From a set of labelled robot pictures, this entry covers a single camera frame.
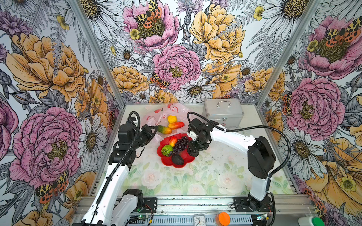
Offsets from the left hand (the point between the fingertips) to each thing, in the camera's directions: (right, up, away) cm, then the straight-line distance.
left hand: (159, 130), depth 75 cm
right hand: (+19, -15, +9) cm, 26 cm away
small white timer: (+20, -42, -6) cm, 47 cm away
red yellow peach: (+6, -9, +19) cm, 22 cm away
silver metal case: (+43, +10, +24) cm, 50 cm away
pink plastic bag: (-5, +8, +23) cm, 24 cm away
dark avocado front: (+9, -18, +11) cm, 23 cm away
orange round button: (+30, -38, -12) cm, 50 cm away
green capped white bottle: (+69, -39, -11) cm, 80 cm away
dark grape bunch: (+10, -11, +17) cm, 23 cm away
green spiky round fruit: (+2, -13, +13) cm, 18 cm away
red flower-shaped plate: (+2, -19, +13) cm, 23 cm away
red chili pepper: (+6, +1, +29) cm, 29 cm away
